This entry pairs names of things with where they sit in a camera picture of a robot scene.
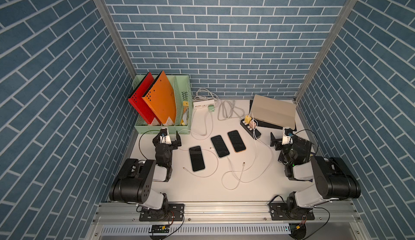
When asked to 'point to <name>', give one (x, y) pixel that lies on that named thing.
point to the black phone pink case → (236, 141)
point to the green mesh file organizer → (181, 86)
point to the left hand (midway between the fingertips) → (172, 131)
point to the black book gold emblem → (298, 151)
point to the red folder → (137, 100)
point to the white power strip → (203, 105)
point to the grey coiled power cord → (228, 110)
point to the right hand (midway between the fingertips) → (282, 132)
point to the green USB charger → (211, 108)
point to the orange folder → (160, 97)
